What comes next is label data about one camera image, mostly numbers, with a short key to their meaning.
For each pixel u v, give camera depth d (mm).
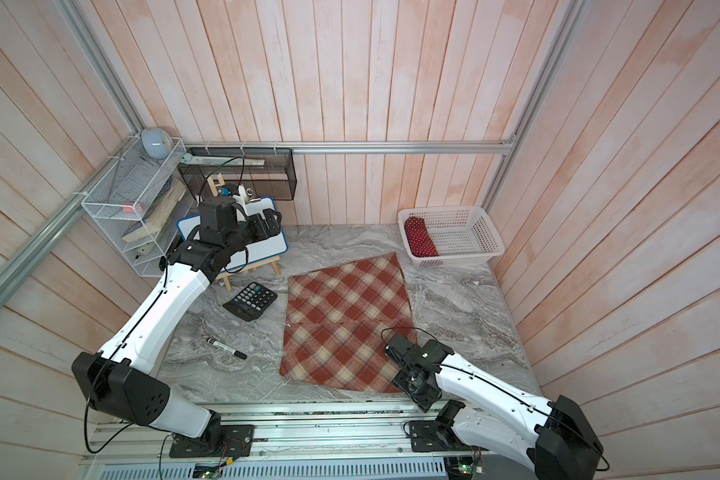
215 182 875
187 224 878
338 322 945
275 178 1066
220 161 909
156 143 817
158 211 798
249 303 964
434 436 664
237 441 730
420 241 1105
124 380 395
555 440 398
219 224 559
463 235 1184
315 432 756
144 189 815
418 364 567
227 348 882
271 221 688
